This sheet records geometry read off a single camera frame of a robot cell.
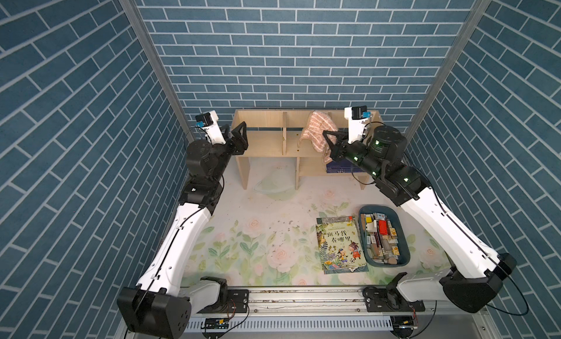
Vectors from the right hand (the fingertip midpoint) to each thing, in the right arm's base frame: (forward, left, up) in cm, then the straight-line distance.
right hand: (328, 132), depth 62 cm
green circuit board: (-43, +33, -48) cm, 73 cm away
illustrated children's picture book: (-15, -10, -44) cm, 48 cm away
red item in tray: (-7, -28, -43) cm, 52 cm away
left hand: (+3, +25, -1) cm, 25 cm away
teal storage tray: (-11, -28, -44) cm, 53 cm away
